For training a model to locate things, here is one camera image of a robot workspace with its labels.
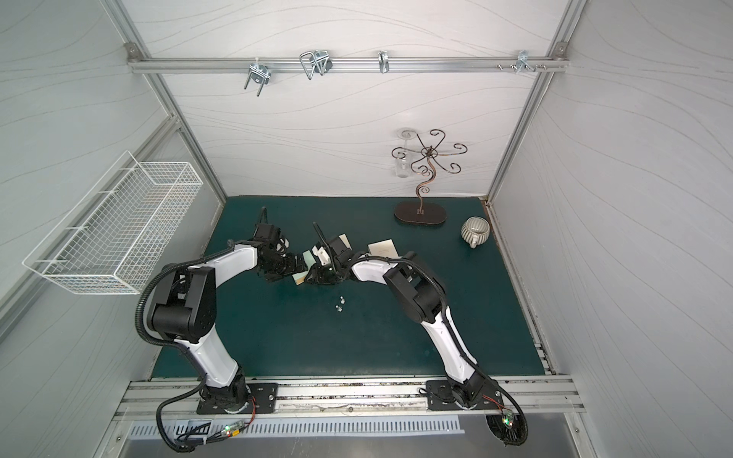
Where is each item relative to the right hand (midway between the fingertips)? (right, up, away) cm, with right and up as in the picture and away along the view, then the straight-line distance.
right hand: (306, 279), depth 94 cm
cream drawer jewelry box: (+27, +10, +7) cm, 29 cm away
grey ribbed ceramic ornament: (+62, +16, +13) cm, 65 cm away
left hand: (-4, +3, +2) cm, 5 cm away
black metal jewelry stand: (+45, +23, +19) cm, 55 cm away
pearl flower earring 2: (+12, -8, -4) cm, 15 cm away
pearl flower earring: (+12, -6, -2) cm, 14 cm away
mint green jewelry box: (0, +6, +3) cm, 7 cm away
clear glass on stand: (+32, +41, -5) cm, 52 cm away
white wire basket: (-41, +15, -26) cm, 51 cm away
